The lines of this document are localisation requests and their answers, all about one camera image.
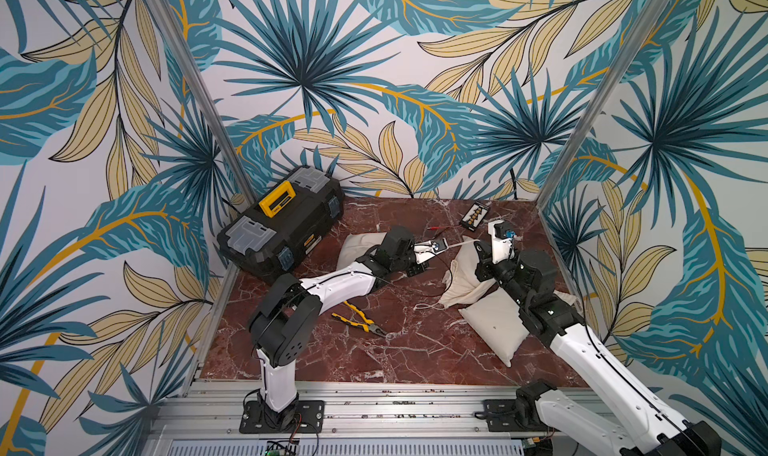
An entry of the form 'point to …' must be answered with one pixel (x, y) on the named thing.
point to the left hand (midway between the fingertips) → (427, 248)
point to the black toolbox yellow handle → (269, 240)
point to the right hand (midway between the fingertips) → (460, 247)
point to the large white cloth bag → (489, 309)
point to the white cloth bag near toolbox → (356, 245)
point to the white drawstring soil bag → (461, 282)
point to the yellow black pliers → (368, 324)
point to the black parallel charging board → (475, 216)
